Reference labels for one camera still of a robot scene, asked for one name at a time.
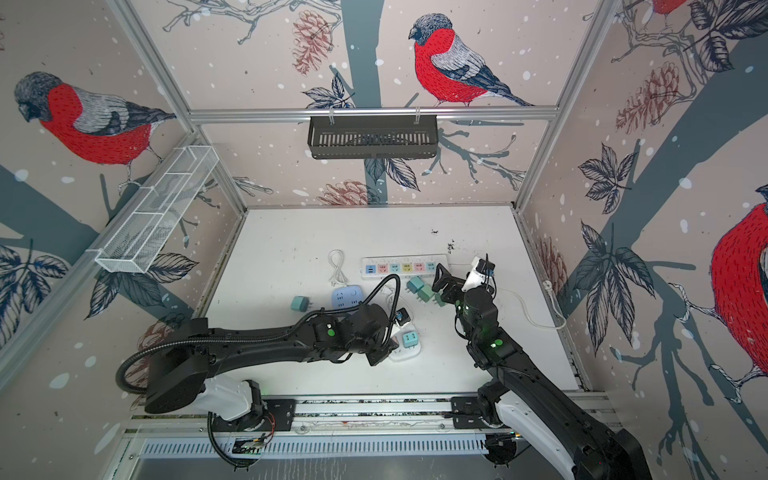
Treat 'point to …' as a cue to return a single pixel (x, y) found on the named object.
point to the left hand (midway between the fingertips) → (395, 344)
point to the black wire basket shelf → (358, 138)
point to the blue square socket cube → (345, 297)
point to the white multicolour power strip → (404, 267)
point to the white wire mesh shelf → (132, 243)
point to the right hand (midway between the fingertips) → (449, 272)
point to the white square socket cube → (402, 352)
